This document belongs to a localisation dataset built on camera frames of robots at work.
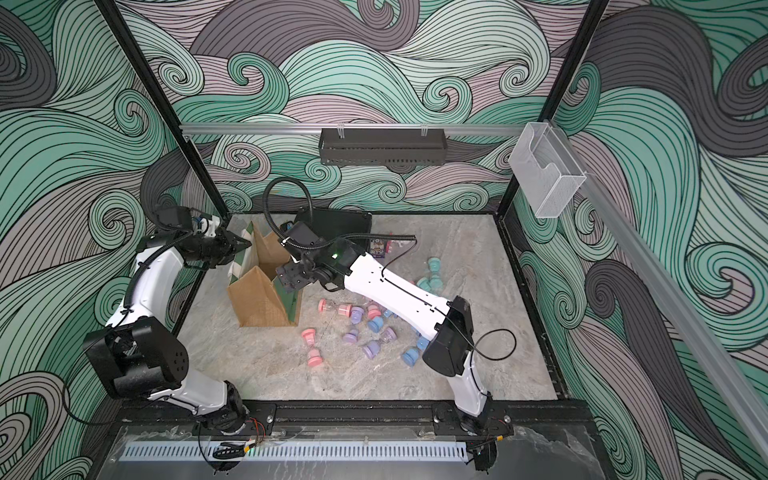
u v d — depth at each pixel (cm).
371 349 82
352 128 94
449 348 52
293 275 64
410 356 81
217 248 72
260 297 85
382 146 107
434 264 101
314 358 80
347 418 75
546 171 78
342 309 91
